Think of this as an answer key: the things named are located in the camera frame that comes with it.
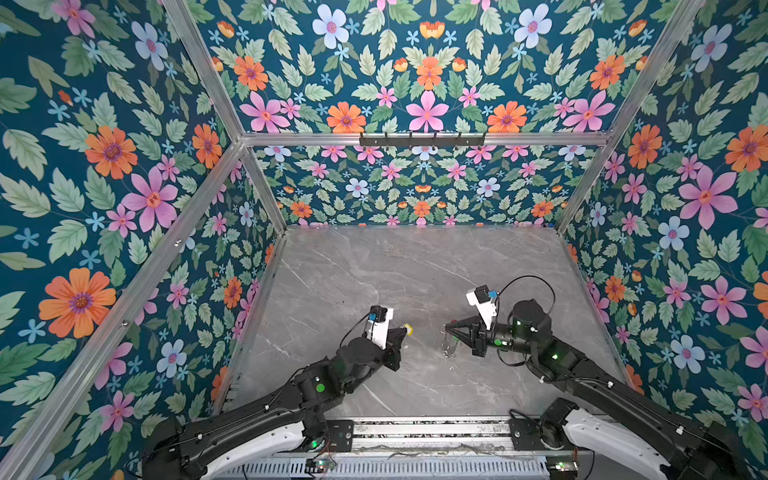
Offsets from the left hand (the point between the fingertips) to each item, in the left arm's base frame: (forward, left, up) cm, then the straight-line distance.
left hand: (412, 329), depth 70 cm
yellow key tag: (+2, +1, -4) cm, 4 cm away
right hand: (-1, -8, +1) cm, 8 cm away
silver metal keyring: (-4, -9, -5) cm, 11 cm away
